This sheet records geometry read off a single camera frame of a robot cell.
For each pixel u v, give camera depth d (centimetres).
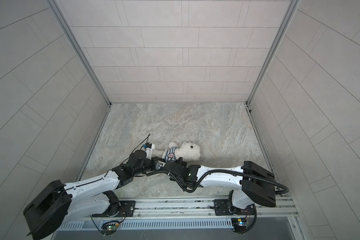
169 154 81
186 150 82
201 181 51
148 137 98
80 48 86
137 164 63
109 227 65
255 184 41
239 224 68
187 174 58
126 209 70
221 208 71
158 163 68
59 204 39
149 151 75
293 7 71
